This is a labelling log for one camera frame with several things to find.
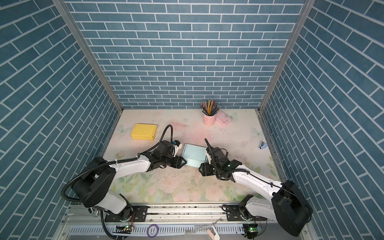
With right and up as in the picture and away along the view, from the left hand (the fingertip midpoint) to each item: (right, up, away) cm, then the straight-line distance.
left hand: (183, 161), depth 88 cm
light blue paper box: (+6, +2, +8) cm, 10 cm away
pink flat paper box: (+28, +27, +26) cm, 47 cm away
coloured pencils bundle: (+17, +34, +17) cm, 42 cm away
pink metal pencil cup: (+16, +25, +17) cm, 34 cm away
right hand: (+11, -2, -5) cm, 12 cm away
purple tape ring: (-14, -28, -20) cm, 38 cm away
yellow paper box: (-29, +17, +14) cm, 37 cm away
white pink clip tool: (+16, -27, -20) cm, 37 cm away
